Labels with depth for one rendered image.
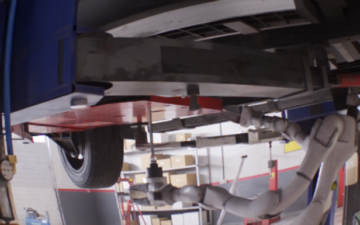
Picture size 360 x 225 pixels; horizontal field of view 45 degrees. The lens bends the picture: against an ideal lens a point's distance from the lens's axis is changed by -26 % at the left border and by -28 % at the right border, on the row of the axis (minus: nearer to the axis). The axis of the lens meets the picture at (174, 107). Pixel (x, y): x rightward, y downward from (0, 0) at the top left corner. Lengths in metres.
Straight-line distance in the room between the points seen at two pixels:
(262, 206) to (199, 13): 0.66
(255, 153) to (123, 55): 11.09
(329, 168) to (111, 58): 1.05
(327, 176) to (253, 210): 0.35
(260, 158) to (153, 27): 10.77
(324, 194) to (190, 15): 0.90
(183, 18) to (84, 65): 0.37
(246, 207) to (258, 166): 10.36
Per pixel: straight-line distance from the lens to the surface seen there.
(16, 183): 12.41
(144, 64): 1.02
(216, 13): 1.21
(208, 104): 2.56
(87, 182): 3.59
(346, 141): 1.76
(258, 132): 3.32
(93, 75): 0.95
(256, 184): 12.03
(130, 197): 2.10
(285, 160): 11.73
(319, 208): 1.79
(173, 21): 1.26
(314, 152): 1.59
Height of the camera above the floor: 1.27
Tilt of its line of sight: 8 degrees up
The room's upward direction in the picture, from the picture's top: 6 degrees counter-clockwise
